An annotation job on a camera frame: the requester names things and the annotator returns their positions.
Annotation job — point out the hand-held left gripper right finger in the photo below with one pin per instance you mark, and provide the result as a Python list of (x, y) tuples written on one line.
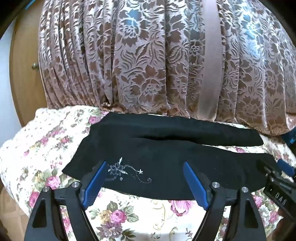
[(196, 185)]

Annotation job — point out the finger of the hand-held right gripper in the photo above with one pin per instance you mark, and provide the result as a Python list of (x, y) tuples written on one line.
[(267, 168), (286, 167)]

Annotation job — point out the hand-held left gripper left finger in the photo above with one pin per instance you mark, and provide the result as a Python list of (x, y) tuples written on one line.
[(96, 183)]

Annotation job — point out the black pants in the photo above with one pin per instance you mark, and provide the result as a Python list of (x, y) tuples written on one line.
[(161, 157)]

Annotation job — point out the plain brown curtain band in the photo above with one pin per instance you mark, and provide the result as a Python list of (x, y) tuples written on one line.
[(211, 58)]

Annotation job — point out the brown floral curtain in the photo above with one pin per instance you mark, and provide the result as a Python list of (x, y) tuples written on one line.
[(138, 58)]

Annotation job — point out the floral bedspread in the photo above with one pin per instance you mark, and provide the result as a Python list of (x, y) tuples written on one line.
[(46, 148)]

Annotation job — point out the metal cabinet knob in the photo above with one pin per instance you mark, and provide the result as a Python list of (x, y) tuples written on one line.
[(35, 66)]

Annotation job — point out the dark blue object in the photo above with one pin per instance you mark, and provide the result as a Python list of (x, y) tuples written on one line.
[(290, 139)]

